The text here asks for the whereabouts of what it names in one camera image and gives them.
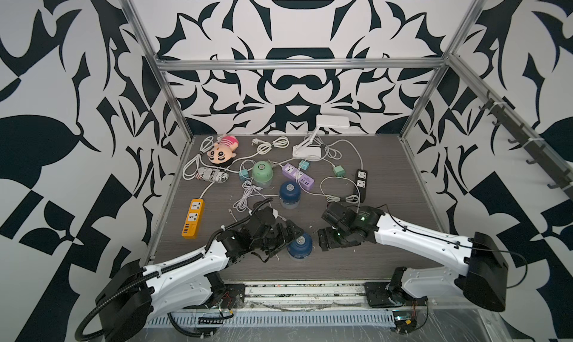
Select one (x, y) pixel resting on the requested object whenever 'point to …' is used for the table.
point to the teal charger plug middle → (304, 164)
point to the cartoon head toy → (224, 149)
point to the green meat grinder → (262, 174)
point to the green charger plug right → (339, 171)
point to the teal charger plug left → (245, 172)
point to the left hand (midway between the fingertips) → (298, 234)
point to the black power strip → (361, 181)
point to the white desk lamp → (322, 121)
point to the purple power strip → (302, 178)
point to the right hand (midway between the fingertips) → (326, 240)
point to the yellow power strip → (194, 218)
